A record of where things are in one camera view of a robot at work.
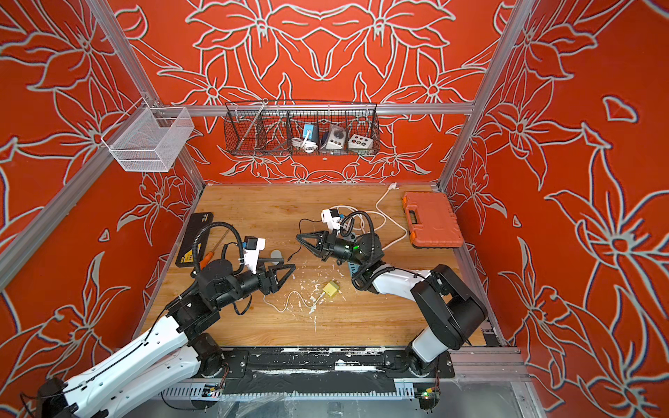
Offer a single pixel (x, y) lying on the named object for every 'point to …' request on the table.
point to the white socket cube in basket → (360, 142)
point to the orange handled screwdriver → (207, 257)
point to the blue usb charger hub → (354, 268)
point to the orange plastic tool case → (431, 220)
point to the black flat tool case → (197, 221)
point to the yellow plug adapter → (331, 288)
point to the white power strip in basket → (336, 138)
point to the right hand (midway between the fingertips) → (294, 245)
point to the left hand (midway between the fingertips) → (289, 263)
